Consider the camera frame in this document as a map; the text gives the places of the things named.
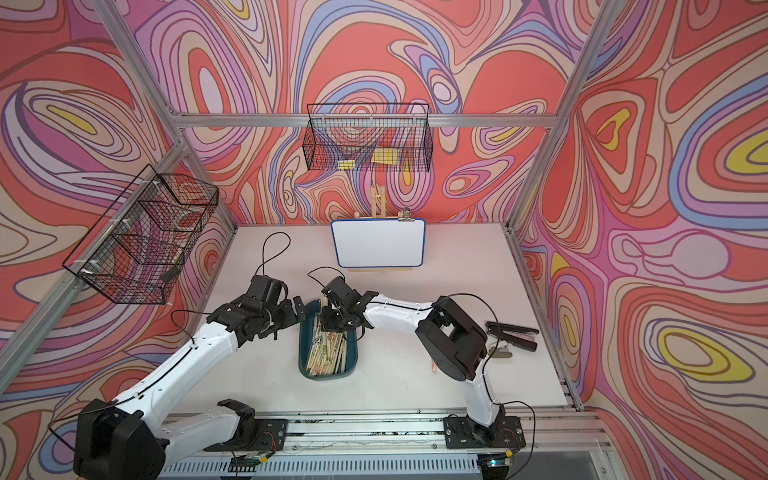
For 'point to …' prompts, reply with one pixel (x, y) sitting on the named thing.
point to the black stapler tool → (521, 337)
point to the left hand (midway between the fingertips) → (297, 314)
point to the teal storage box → (324, 354)
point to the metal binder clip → (405, 215)
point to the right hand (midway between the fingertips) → (324, 332)
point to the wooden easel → (378, 204)
